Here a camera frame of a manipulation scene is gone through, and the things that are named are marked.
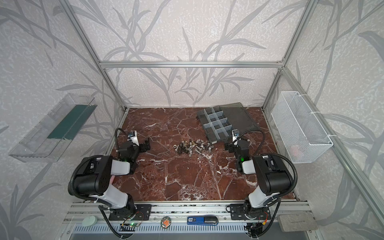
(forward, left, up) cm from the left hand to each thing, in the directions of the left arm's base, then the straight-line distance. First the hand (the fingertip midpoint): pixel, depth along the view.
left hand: (141, 138), depth 94 cm
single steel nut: (-2, -21, -6) cm, 22 cm away
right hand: (+1, -59, +1) cm, 59 cm away
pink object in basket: (-15, -85, +14) cm, 88 cm away
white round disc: (-43, +15, -5) cm, 46 cm away
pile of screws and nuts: (-2, -30, -6) cm, 31 cm away
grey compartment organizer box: (+16, -49, -4) cm, 51 cm away
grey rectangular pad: (-44, -84, -1) cm, 95 cm away
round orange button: (-44, -21, -6) cm, 49 cm away
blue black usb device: (-44, -39, -1) cm, 59 cm away
